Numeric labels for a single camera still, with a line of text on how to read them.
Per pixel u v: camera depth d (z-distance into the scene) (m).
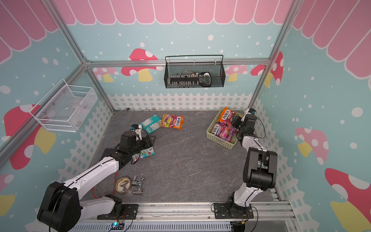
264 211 0.76
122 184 0.83
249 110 0.83
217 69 0.94
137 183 0.82
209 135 0.99
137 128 0.76
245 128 0.73
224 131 1.00
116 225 0.73
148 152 0.94
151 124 1.09
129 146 0.65
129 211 0.75
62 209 0.40
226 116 1.06
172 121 1.12
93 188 0.50
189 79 0.90
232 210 0.69
